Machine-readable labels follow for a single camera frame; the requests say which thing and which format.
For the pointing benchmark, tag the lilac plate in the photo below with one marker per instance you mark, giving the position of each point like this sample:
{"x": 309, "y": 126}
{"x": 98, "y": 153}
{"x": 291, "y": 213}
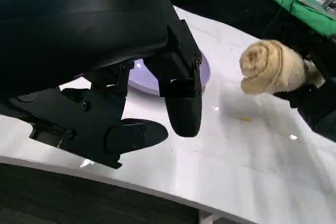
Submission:
{"x": 143, "y": 77}

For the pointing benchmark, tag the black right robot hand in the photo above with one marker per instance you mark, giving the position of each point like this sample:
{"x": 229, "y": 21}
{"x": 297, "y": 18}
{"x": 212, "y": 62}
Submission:
{"x": 315, "y": 108}

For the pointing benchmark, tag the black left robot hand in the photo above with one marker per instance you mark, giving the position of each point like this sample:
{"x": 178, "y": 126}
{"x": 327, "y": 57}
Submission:
{"x": 78, "y": 24}

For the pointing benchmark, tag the small beige fibre scrap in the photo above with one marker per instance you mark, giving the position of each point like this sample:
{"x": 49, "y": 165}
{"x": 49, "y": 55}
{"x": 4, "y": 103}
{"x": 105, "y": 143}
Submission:
{"x": 242, "y": 118}

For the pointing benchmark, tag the beige towel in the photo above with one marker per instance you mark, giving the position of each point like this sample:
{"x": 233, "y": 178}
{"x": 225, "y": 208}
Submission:
{"x": 273, "y": 69}

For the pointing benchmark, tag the green cloth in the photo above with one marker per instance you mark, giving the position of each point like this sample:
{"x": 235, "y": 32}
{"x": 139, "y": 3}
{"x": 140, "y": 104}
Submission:
{"x": 302, "y": 11}

